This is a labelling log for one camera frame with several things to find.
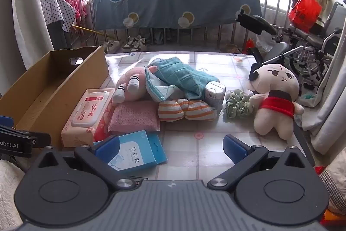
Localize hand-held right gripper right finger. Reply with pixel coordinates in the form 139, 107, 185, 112
207, 134, 309, 192

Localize small red bag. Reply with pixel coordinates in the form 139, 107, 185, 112
242, 38, 256, 54

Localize blue bandage box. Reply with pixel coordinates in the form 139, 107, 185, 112
93, 130, 168, 172

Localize wheelchair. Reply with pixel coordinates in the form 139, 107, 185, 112
236, 1, 344, 91

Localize small white can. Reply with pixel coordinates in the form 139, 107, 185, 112
205, 81, 226, 114

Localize checkered cloth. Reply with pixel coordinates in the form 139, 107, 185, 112
320, 150, 346, 215

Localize pink wet wipes pack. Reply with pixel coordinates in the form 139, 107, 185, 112
61, 88, 117, 148

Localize white curtain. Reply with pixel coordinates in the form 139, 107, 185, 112
0, 0, 54, 97

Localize pink knitted cloth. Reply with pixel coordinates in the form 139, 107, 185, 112
107, 100, 161, 137

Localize teal checked towel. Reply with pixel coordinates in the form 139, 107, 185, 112
147, 56, 220, 100

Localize green scrunchie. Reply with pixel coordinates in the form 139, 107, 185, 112
225, 89, 256, 119

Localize polka dot cloth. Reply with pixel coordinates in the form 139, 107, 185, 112
40, 0, 77, 31

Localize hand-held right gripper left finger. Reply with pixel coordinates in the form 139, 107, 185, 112
36, 135, 139, 192

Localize plush doll with red shirt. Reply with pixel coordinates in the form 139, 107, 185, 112
247, 62, 305, 141

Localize yellow stick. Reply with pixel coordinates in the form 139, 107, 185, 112
72, 25, 119, 40

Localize pink plush toy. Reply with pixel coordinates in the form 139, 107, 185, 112
112, 65, 160, 104

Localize white fluffy garment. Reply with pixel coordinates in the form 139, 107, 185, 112
0, 159, 26, 231

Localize red plastic bag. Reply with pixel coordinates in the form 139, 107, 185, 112
288, 0, 323, 32

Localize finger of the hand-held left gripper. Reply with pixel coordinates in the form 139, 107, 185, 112
0, 116, 14, 129

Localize white sneaker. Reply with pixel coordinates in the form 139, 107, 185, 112
103, 40, 121, 54
122, 36, 148, 52

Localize orange striped white socks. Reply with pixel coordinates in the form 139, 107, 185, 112
158, 98, 217, 122

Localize brown cardboard box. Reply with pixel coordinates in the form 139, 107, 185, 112
0, 45, 110, 150

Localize white drape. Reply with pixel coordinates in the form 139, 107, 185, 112
301, 23, 346, 156

